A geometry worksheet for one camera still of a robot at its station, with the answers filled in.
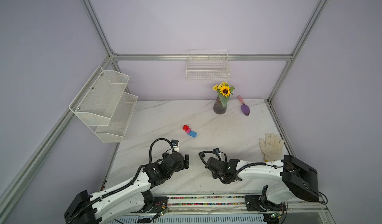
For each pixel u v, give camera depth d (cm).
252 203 73
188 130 98
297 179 43
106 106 86
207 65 94
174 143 70
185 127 98
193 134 98
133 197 49
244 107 114
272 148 93
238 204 75
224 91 94
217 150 78
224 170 63
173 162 59
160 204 73
